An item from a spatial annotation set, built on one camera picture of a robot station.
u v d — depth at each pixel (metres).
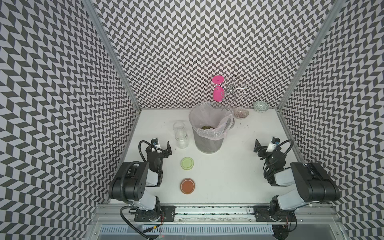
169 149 0.84
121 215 0.64
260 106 1.16
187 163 0.90
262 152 0.81
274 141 0.75
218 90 0.98
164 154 0.79
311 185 0.45
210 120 0.96
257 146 0.85
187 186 0.81
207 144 0.85
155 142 0.77
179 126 1.00
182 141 0.96
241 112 1.12
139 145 0.66
